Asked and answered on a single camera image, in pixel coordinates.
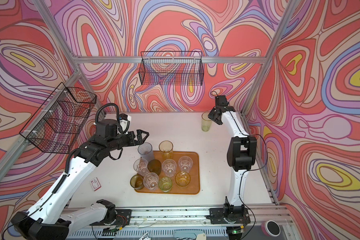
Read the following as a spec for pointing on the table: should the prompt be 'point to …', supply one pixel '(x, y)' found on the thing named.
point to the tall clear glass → (169, 166)
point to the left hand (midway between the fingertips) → (144, 133)
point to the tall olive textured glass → (154, 166)
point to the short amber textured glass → (136, 182)
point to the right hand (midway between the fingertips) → (214, 119)
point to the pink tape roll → (271, 228)
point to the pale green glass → (165, 184)
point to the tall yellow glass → (166, 148)
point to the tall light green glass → (206, 122)
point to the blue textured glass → (145, 151)
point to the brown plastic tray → (193, 187)
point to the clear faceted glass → (140, 166)
